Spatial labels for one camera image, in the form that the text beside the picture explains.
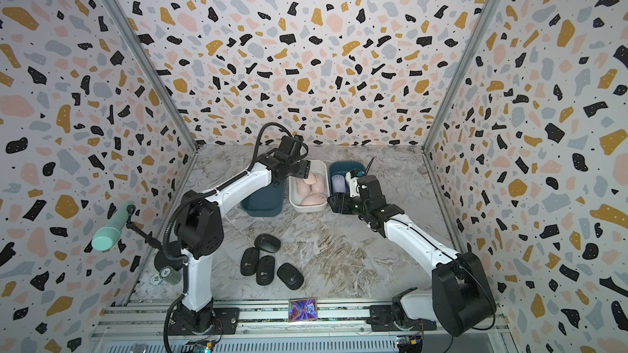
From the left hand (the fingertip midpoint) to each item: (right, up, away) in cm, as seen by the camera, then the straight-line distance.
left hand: (308, 164), depth 94 cm
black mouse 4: (-5, -37, -14) cm, 40 cm away
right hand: (+12, -12, -9) cm, 20 cm away
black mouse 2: (-19, -33, -11) cm, 40 cm away
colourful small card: (-1, -45, -19) cm, 49 cm away
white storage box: (+3, -1, +12) cm, 12 cm away
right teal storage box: (+14, -1, +13) cm, 19 cm away
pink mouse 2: (+4, -9, +9) cm, 13 cm away
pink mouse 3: (+2, -14, +7) cm, 16 cm away
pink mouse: (-3, -10, +9) cm, 14 cm away
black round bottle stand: (-48, -33, -12) cm, 59 cm away
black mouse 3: (-13, -36, -13) cm, 40 cm away
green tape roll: (-41, -35, -18) cm, 57 cm away
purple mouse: (+12, -8, +10) cm, 18 cm away
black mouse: (-14, -28, -6) cm, 32 cm away
